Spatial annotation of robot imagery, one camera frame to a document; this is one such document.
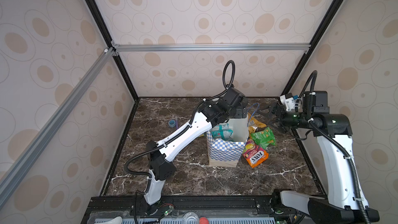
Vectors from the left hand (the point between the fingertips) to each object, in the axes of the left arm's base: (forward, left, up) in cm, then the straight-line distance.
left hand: (244, 107), depth 70 cm
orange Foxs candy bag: (-9, -10, -30) cm, 33 cm away
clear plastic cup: (-40, +24, -31) cm, 56 cm away
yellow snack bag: (+11, -14, -30) cm, 34 cm away
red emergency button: (-41, +18, -28) cm, 53 cm away
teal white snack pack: (+3, +7, -27) cm, 28 cm away
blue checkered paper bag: (-16, +7, -15) cm, 23 cm away
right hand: (-6, -6, +2) cm, 9 cm away
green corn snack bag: (0, -18, -28) cm, 33 cm away
